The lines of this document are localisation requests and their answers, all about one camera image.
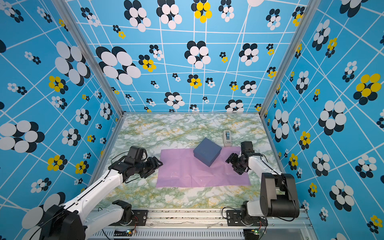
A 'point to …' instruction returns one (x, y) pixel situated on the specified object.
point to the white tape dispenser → (227, 136)
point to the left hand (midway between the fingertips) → (161, 166)
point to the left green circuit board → (123, 232)
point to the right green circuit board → (253, 233)
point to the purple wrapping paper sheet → (182, 168)
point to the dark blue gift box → (206, 151)
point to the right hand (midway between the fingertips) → (230, 163)
